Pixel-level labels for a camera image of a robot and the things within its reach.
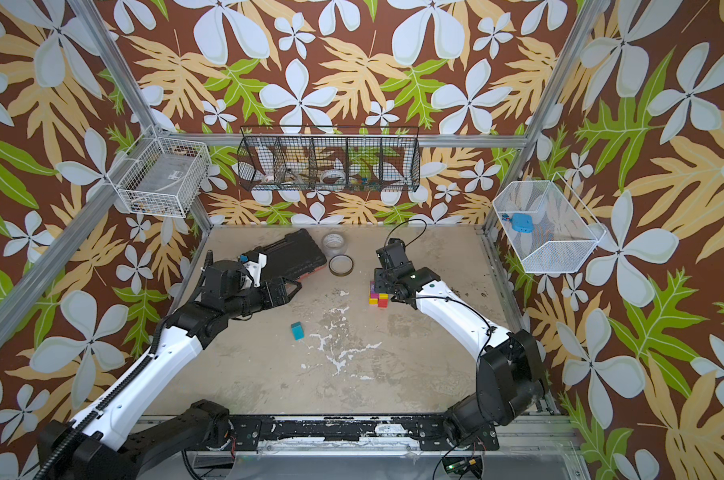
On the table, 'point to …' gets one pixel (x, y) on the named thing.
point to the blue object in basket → (520, 222)
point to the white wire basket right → (547, 228)
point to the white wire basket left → (164, 177)
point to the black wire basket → (329, 158)
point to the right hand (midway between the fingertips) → (381, 276)
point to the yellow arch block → (373, 301)
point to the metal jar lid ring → (341, 265)
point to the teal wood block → (297, 331)
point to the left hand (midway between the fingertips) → (289, 285)
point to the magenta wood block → (373, 294)
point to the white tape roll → (333, 177)
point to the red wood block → (383, 303)
